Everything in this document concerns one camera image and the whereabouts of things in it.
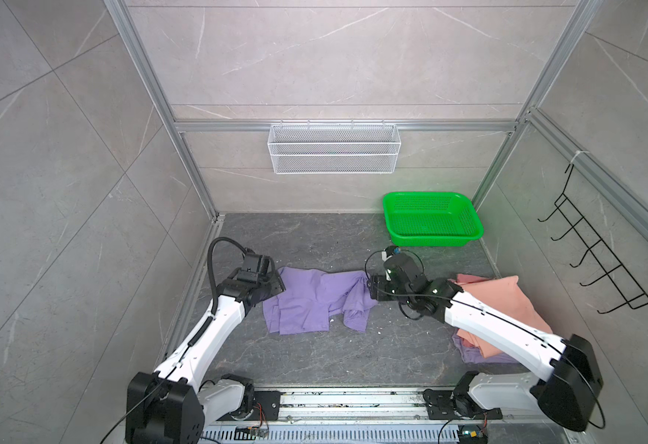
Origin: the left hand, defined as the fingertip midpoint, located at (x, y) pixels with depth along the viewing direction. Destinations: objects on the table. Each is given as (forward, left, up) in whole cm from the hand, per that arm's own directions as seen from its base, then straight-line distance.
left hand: (273, 277), depth 84 cm
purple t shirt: (-1, -12, -12) cm, 17 cm away
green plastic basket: (+35, -63, -13) cm, 74 cm away
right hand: (-3, -31, +2) cm, 31 cm away
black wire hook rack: (-7, -85, +19) cm, 87 cm away
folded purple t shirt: (-22, -60, -11) cm, 65 cm away
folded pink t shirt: (-7, -72, -4) cm, 73 cm away
